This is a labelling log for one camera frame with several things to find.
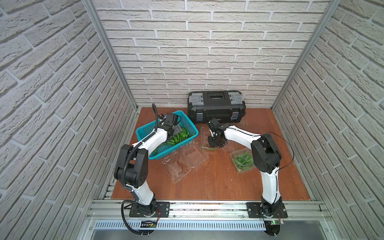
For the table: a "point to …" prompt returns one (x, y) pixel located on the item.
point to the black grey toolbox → (227, 106)
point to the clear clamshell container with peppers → (177, 164)
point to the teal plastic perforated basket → (189, 132)
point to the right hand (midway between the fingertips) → (214, 143)
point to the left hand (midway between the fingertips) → (175, 127)
